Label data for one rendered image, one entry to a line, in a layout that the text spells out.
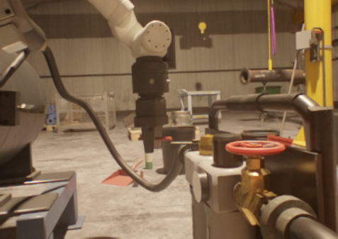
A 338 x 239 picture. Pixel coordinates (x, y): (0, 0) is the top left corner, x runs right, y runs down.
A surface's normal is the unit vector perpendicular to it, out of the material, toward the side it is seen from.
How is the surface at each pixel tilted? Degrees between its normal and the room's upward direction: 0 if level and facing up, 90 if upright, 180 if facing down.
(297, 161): 90
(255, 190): 90
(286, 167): 90
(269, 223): 88
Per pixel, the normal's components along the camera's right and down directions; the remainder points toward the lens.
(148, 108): -0.31, 0.04
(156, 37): 0.41, 0.00
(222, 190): 0.18, 0.02
